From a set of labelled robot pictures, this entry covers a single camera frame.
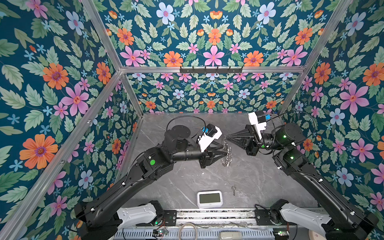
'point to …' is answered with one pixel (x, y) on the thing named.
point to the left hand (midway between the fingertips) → (227, 149)
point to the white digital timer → (209, 199)
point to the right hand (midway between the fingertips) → (230, 138)
